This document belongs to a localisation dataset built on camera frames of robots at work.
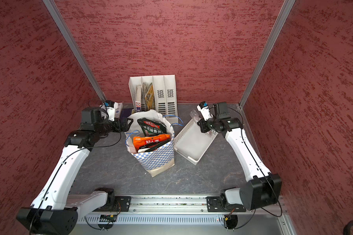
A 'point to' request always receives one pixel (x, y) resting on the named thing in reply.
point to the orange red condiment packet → (139, 141)
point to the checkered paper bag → (157, 159)
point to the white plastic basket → (191, 143)
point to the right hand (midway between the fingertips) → (198, 125)
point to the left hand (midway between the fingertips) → (124, 122)
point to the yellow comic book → (150, 99)
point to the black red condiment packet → (150, 128)
